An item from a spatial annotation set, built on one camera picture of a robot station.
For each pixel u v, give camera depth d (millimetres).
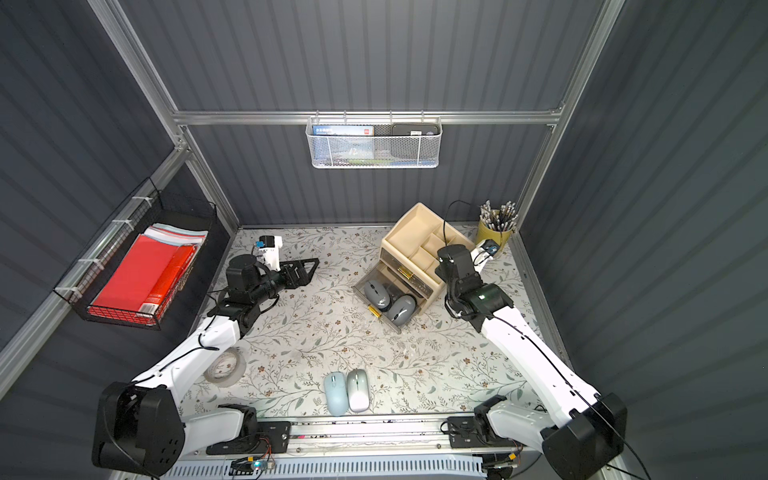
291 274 712
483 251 647
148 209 773
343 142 896
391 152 893
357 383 804
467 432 735
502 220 989
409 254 798
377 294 854
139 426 400
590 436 376
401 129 872
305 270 741
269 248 721
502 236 1020
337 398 785
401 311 842
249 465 694
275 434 738
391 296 876
